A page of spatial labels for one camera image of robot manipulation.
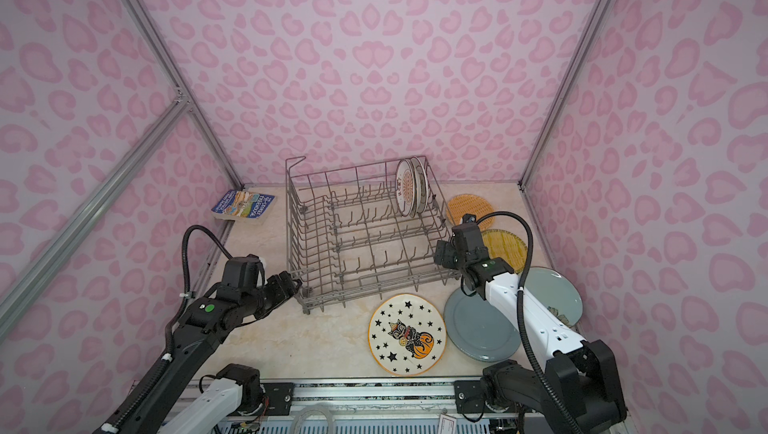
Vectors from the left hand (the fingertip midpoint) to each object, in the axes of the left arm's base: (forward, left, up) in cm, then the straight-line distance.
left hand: (295, 283), depth 79 cm
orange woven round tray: (+37, -55, -14) cm, 68 cm away
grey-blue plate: (-9, -49, -14) cm, 52 cm away
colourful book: (+37, +28, -11) cm, 48 cm away
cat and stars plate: (-10, -29, -14) cm, 34 cm away
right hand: (+10, -43, 0) cm, 44 cm away
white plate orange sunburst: (+40, -31, -7) cm, 51 cm away
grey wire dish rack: (+20, -12, -11) cm, 26 cm away
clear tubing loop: (-29, -3, -10) cm, 31 cm away
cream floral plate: (+29, -34, +7) cm, 45 cm away
